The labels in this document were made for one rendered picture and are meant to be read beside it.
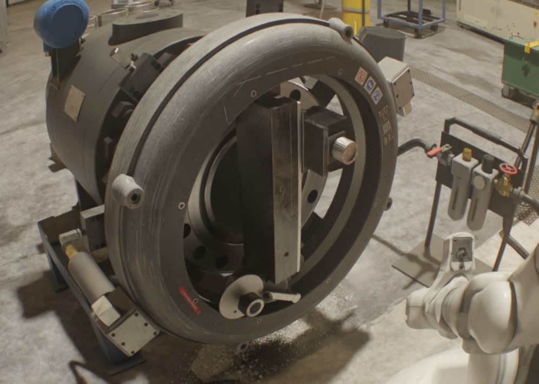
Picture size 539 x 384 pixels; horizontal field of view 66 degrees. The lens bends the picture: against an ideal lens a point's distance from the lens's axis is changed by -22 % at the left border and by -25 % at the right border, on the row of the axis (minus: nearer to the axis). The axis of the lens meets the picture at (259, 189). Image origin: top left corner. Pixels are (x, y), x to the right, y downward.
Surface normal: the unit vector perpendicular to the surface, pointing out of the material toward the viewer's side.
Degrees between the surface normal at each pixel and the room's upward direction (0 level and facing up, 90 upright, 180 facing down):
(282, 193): 90
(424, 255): 0
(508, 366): 49
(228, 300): 90
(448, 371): 70
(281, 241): 90
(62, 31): 90
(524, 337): 110
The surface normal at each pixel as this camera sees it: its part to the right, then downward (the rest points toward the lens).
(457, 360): 0.00, -0.87
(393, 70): -0.30, -0.68
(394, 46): 0.28, 0.55
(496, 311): -0.89, -0.27
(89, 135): -0.73, 0.01
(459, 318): -0.08, 0.14
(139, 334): 0.64, 0.39
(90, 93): -0.62, -0.25
